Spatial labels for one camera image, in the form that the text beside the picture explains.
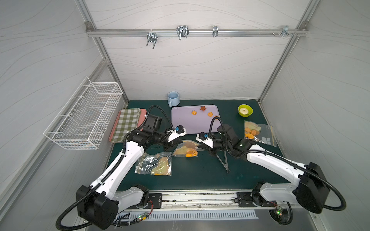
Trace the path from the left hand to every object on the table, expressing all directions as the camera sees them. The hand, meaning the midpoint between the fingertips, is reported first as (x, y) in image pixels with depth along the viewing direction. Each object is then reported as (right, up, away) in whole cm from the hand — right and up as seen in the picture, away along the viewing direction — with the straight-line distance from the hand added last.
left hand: (180, 140), depth 73 cm
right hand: (+10, -3, +4) cm, 11 cm away
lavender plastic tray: (+10, +9, +36) cm, 39 cm away
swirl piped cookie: (+9, +14, +38) cm, 42 cm away
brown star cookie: (+16, +18, +42) cm, 48 cm away
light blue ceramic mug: (-8, +25, +41) cm, 49 cm away
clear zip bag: (+58, -1, +29) cm, 65 cm away
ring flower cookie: (+21, +13, +38) cm, 46 cm away
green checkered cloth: (-41, +8, +33) cm, 54 cm away
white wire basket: (-47, +10, -5) cm, 48 cm away
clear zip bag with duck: (-13, -16, +10) cm, 23 cm away
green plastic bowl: (+48, +16, +38) cm, 64 cm away
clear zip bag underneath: (+4, -7, +11) cm, 13 cm away
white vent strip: (-14, -37, -3) cm, 40 cm away
